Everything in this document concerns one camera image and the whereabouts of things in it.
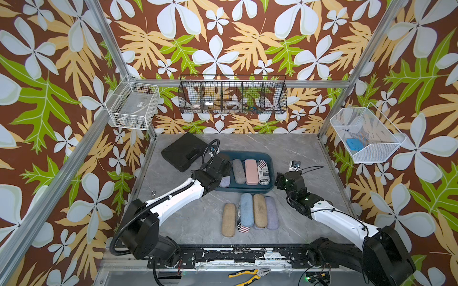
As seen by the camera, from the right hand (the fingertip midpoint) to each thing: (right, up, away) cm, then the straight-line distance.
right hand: (282, 173), depth 87 cm
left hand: (-28, +6, -2) cm, 29 cm away
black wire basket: (-24, +43, +9) cm, 50 cm away
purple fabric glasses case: (-28, -3, -7) cm, 29 cm away
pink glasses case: (-14, -2, +9) cm, 17 cm away
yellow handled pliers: (-15, -38, -17) cm, 44 cm away
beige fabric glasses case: (-27, -21, -5) cm, 34 cm away
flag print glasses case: (-21, -25, -7) cm, 33 cm away
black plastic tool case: (-54, +10, +16) cm, 58 cm away
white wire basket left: (-74, +33, 0) cm, 82 cm away
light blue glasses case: (-18, -19, -7) cm, 27 cm away
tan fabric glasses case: (-12, -17, -7) cm, 22 cm away
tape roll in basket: (-24, +37, +12) cm, 46 cm away
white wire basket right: (+39, +18, -6) cm, 43 cm away
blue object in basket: (+31, +14, -7) cm, 35 cm away
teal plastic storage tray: (-23, -8, +5) cm, 25 cm away
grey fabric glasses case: (-21, -1, +11) cm, 23 cm away
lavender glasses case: (-6, -22, -5) cm, 23 cm away
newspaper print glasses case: (-7, -4, +9) cm, 12 cm away
